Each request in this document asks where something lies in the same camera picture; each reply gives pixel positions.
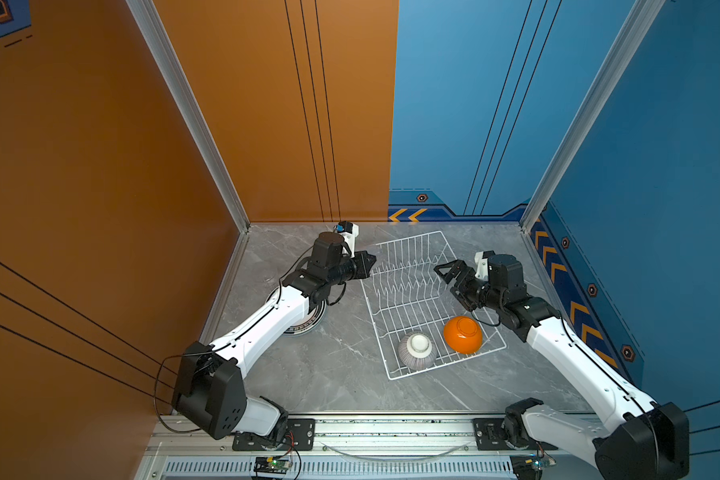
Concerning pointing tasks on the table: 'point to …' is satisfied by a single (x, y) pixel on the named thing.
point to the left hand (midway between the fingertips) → (376, 255)
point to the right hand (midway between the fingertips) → (438, 278)
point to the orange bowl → (463, 334)
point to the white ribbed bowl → (417, 351)
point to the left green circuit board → (271, 465)
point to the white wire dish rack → (418, 320)
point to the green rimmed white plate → (313, 319)
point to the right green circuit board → (530, 467)
